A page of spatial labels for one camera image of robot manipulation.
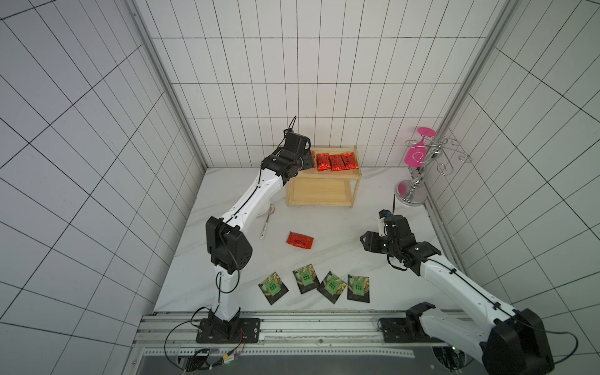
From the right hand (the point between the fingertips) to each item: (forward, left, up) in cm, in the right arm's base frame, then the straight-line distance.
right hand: (358, 238), depth 84 cm
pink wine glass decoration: (+26, -21, +18) cm, 38 cm away
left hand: (+21, +22, +18) cm, 36 cm away
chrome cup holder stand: (+30, -29, -8) cm, 43 cm away
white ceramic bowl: (+15, +39, -5) cm, 42 cm away
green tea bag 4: (-15, 0, -9) cm, 18 cm away
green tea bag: (-17, +31, -8) cm, 36 cm away
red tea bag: (+25, +14, +14) cm, 32 cm away
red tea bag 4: (+1, +22, -7) cm, 23 cm away
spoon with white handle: (+15, +36, -7) cm, 40 cm away
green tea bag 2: (-13, +19, -8) cm, 24 cm away
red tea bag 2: (+27, +9, +13) cm, 31 cm away
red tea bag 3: (+28, +4, +13) cm, 31 cm away
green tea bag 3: (-15, +9, -8) cm, 20 cm away
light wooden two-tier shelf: (+30, +12, -8) cm, 33 cm away
